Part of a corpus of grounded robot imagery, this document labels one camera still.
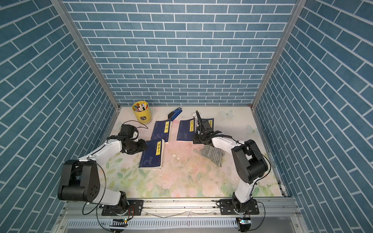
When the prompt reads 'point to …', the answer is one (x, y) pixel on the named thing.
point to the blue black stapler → (174, 114)
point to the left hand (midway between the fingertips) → (147, 147)
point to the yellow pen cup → (142, 111)
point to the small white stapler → (194, 114)
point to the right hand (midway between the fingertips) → (197, 138)
